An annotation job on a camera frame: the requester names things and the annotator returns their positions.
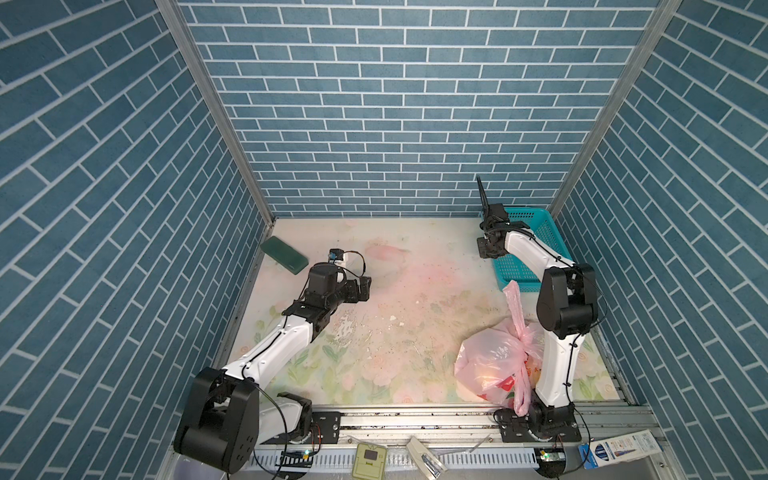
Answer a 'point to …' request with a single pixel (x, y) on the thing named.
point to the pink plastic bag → (501, 364)
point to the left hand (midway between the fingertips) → (358, 278)
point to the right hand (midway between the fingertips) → (491, 245)
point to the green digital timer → (370, 462)
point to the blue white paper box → (619, 448)
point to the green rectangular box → (284, 254)
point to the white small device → (426, 462)
